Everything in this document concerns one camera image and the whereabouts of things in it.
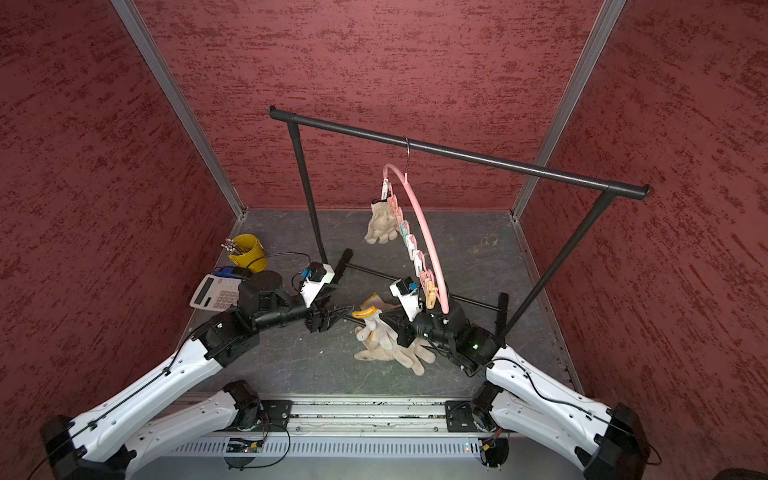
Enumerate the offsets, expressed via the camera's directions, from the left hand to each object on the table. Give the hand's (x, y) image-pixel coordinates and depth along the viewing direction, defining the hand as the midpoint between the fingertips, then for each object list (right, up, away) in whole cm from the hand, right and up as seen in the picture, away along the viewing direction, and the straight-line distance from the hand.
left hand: (343, 302), depth 68 cm
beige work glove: (+8, +19, +16) cm, 26 cm away
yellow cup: (-34, +9, +27) cm, 44 cm away
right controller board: (+35, -35, 0) cm, 50 cm away
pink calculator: (-46, -3, +27) cm, 53 cm away
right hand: (+9, -6, +4) cm, 12 cm away
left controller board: (-26, -37, +4) cm, 45 cm away
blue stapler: (-43, +3, +29) cm, 52 cm away
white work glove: (+8, -14, +14) cm, 22 cm away
